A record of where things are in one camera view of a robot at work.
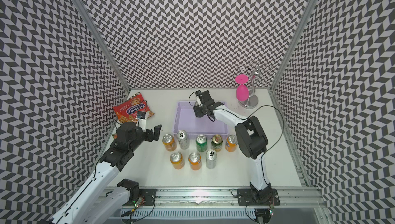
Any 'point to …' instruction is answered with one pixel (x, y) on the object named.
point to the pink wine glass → (242, 91)
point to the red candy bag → (127, 111)
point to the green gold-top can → (216, 142)
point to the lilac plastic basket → (185, 119)
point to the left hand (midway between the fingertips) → (151, 125)
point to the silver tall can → (183, 139)
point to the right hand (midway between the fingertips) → (200, 109)
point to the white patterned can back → (211, 159)
